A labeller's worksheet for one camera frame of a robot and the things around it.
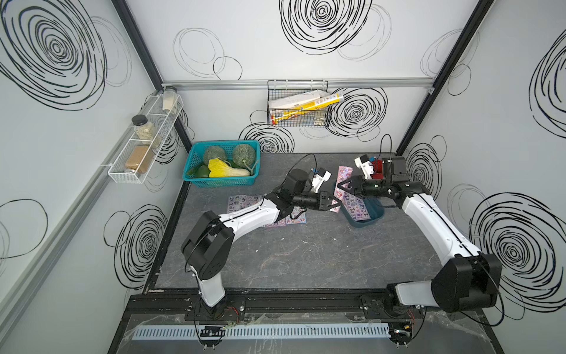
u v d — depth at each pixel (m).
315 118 0.87
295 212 0.72
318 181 0.74
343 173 0.77
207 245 0.46
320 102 0.85
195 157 1.11
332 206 0.74
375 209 0.98
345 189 0.75
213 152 1.07
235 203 1.00
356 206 0.99
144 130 0.71
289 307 0.75
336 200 0.75
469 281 0.40
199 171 1.02
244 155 1.05
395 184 0.62
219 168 1.02
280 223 0.94
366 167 0.73
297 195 0.66
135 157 0.67
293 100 0.87
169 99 0.87
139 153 0.68
